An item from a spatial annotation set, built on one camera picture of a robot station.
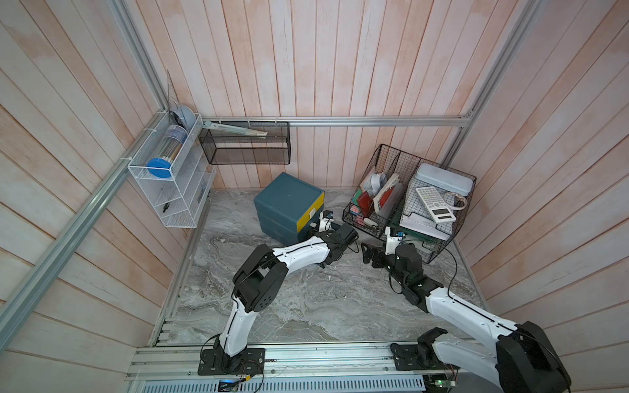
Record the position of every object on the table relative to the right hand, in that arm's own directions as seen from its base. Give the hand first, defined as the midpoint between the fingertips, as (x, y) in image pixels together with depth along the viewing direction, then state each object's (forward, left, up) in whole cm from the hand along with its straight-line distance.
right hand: (372, 241), depth 86 cm
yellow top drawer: (+7, +23, +6) cm, 25 cm away
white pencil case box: (+23, -34, +8) cm, 42 cm away
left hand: (+5, +21, -5) cm, 22 cm away
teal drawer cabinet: (+9, +30, +8) cm, 32 cm away
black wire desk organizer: (+19, -16, +3) cm, 25 cm away
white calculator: (+11, -23, +8) cm, 27 cm away
